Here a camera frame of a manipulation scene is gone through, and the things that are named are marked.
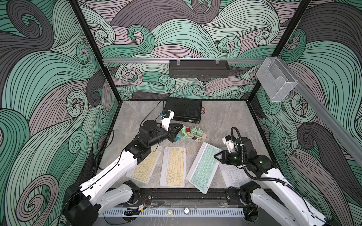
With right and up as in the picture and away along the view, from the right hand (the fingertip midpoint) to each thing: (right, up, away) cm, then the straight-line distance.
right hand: (213, 157), depth 75 cm
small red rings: (+1, +27, +39) cm, 47 cm away
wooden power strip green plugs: (-7, +10, +18) cm, 22 cm away
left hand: (-17, +19, -7) cm, 27 cm away
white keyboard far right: (+13, -12, +5) cm, 19 cm away
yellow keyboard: (-41, -11, +7) cm, 43 cm away
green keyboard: (-5, -6, +1) cm, 8 cm away
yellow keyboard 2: (-22, -11, +7) cm, 26 cm away
